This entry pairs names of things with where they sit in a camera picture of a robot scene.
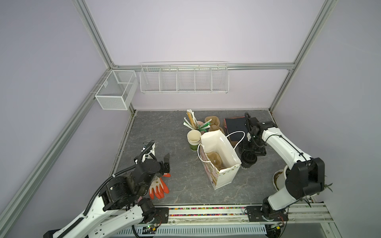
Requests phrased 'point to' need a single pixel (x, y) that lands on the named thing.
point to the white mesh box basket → (117, 89)
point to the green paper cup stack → (193, 137)
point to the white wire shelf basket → (185, 77)
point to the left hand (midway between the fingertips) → (159, 156)
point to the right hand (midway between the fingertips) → (248, 151)
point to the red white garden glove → (158, 187)
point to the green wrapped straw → (203, 128)
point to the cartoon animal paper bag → (217, 142)
